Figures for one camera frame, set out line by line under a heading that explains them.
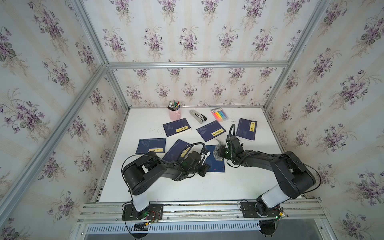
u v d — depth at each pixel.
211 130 1.05
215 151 0.92
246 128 1.07
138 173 0.48
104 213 0.75
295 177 0.45
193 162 0.70
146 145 0.96
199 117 1.11
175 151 0.93
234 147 0.73
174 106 1.07
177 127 1.08
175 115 1.06
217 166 0.88
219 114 1.15
